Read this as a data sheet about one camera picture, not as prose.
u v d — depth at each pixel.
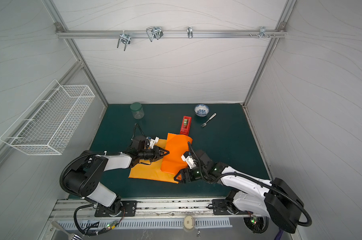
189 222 0.61
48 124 0.69
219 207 0.73
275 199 0.41
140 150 0.74
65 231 0.67
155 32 0.77
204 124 1.10
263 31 0.76
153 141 0.86
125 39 0.80
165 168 0.77
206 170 0.62
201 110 1.15
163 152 0.86
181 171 0.69
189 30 0.72
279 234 0.68
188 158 0.74
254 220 0.72
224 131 1.07
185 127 1.01
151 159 0.80
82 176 0.45
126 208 0.73
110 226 0.68
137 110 1.07
